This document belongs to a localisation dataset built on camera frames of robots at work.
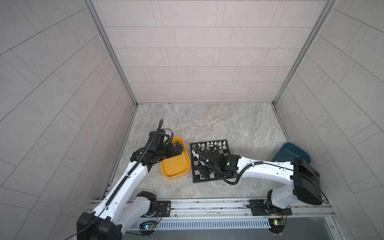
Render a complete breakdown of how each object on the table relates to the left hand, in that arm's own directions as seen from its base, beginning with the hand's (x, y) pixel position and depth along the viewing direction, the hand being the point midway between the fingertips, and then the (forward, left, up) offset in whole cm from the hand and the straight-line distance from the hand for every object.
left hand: (180, 147), depth 78 cm
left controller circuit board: (-34, +12, -9) cm, 37 cm away
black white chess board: (+6, -23, -10) cm, 26 cm away
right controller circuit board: (-32, -47, -13) cm, 58 cm away
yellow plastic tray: (-5, +2, -12) cm, 13 cm away
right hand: (-9, -9, -5) cm, 14 cm away
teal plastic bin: (+4, -65, -12) cm, 66 cm away
